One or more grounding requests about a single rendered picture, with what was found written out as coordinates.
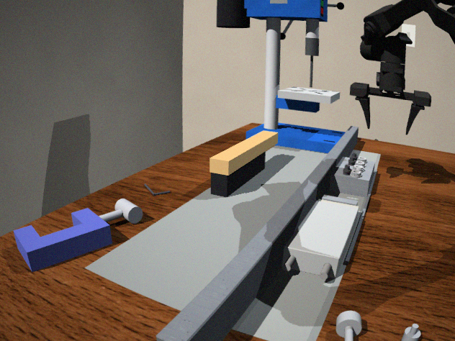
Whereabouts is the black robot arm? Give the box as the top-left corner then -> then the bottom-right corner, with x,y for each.
360,0 -> 455,64

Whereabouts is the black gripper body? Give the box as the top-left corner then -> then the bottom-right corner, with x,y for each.
350,62 -> 431,107

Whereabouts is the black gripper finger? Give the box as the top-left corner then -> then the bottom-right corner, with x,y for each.
406,104 -> 425,135
355,97 -> 370,129

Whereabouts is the blue c-clamp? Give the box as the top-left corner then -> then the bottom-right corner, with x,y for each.
14,199 -> 143,272

